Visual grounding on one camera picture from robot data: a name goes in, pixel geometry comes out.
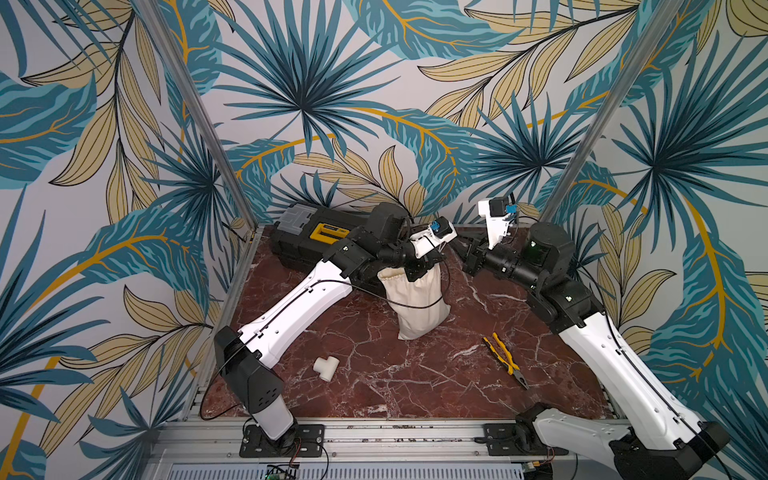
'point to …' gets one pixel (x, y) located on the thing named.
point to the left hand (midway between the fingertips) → (439, 258)
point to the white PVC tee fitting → (326, 367)
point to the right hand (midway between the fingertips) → (427, 247)
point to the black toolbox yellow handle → (302, 232)
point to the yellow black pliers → (512, 367)
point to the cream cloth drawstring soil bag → (409, 321)
